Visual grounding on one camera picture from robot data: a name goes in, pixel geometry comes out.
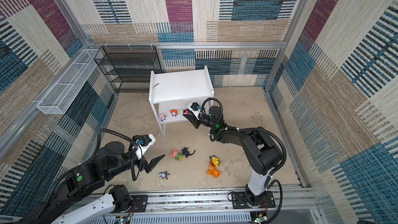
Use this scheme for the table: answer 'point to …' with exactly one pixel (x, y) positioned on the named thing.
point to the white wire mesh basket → (57, 100)
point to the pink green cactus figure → (176, 154)
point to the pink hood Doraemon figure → (162, 117)
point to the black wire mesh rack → (128, 68)
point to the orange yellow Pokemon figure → (213, 164)
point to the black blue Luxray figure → (185, 152)
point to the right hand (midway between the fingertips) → (186, 112)
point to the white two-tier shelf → (170, 94)
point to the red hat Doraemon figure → (186, 111)
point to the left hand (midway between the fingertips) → (157, 144)
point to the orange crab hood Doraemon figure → (174, 112)
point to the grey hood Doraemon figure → (164, 174)
